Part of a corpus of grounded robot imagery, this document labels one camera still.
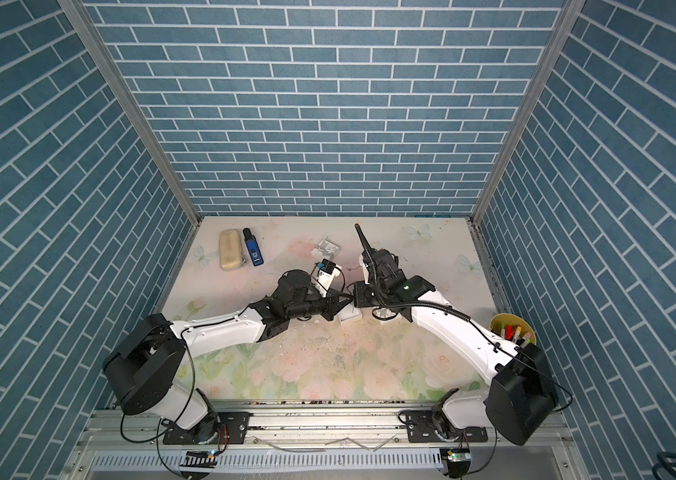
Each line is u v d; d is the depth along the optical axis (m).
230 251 1.05
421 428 0.73
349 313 0.93
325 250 1.08
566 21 0.72
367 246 0.64
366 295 0.72
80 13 0.70
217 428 0.72
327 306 0.72
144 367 0.44
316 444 0.72
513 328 0.77
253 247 1.09
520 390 0.40
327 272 0.74
